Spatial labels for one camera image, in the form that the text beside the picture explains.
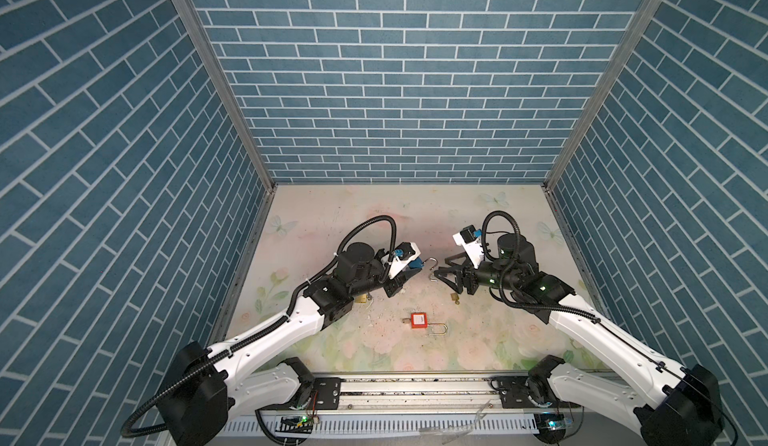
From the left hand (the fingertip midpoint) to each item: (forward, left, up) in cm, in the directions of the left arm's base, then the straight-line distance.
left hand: (415, 262), depth 74 cm
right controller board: (-32, -32, -21) cm, 50 cm away
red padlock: (-7, -2, -20) cm, 21 cm away
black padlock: (-4, -3, +1) cm, 6 cm away
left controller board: (-30, +29, -24) cm, 48 cm away
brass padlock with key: (+1, +15, -22) cm, 27 cm away
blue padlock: (-1, 0, 0) cm, 1 cm away
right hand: (-1, -6, 0) cm, 6 cm away
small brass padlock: (0, -14, -22) cm, 26 cm away
